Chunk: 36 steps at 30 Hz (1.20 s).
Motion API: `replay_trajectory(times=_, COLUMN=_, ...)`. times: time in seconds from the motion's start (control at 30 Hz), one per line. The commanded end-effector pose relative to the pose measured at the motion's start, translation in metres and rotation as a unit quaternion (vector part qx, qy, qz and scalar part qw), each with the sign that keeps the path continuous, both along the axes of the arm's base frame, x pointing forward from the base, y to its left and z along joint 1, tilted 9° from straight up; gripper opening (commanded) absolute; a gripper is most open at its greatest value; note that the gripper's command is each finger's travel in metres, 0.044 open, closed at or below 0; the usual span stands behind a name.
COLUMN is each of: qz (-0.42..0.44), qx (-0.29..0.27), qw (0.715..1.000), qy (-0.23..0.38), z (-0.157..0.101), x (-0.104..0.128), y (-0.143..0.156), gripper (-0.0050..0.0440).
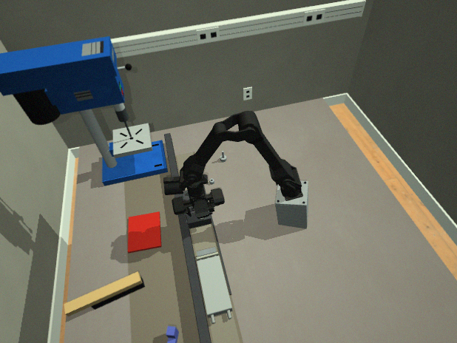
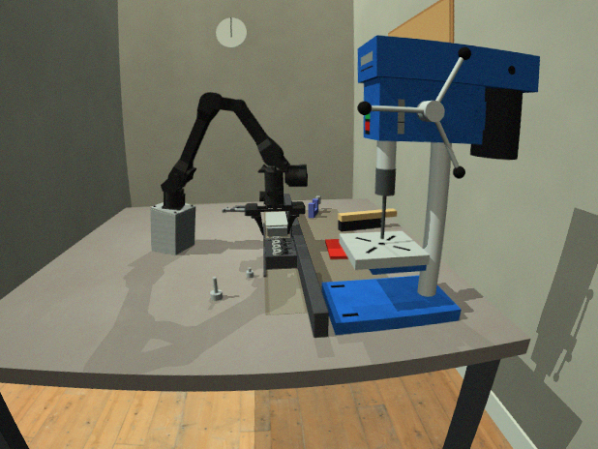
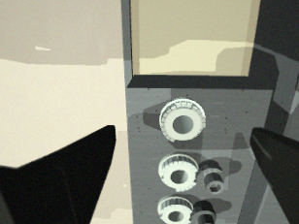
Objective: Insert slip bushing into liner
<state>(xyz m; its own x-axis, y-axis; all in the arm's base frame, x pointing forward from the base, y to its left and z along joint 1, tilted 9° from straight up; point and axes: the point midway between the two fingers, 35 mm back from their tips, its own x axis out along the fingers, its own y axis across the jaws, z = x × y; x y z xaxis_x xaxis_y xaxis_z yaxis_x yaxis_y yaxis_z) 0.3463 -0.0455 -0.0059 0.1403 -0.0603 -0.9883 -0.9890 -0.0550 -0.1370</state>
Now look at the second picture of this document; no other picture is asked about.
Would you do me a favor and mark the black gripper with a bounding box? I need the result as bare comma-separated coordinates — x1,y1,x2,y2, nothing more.
245,187,306,235

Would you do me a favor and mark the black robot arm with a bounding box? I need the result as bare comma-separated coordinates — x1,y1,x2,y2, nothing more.
161,92,308,210

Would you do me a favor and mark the blue drill press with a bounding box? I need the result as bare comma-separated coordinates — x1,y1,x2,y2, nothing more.
321,35,540,335

